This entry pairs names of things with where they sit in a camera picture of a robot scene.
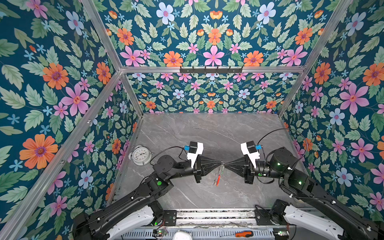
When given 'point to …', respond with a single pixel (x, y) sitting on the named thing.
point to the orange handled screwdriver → (245, 233)
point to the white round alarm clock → (141, 156)
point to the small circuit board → (162, 232)
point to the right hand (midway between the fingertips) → (227, 165)
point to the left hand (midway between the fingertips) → (221, 164)
